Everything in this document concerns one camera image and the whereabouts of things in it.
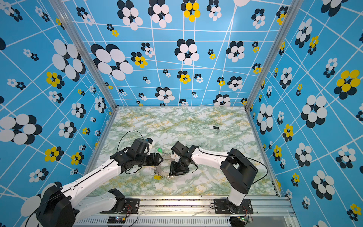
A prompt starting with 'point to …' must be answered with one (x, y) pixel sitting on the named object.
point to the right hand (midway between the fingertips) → (172, 174)
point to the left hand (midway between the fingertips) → (159, 159)
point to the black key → (216, 127)
